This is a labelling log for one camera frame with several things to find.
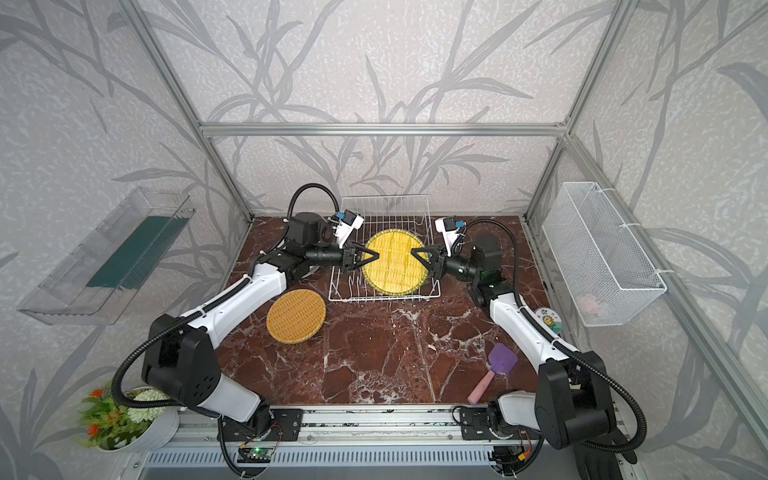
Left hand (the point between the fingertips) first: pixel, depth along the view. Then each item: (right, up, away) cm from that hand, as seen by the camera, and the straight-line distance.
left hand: (376, 258), depth 76 cm
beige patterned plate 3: (-27, -14, +18) cm, 35 cm away
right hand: (+10, +2, 0) cm, 10 cm away
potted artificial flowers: (-54, -34, -15) cm, 65 cm away
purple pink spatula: (+35, -29, +7) cm, 46 cm away
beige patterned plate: (+6, -4, +1) cm, 7 cm away
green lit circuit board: (-28, -48, -4) cm, 55 cm away
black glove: (+50, -46, -8) cm, 69 cm away
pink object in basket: (+52, -11, -3) cm, 54 cm away
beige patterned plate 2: (-26, -21, +13) cm, 36 cm away
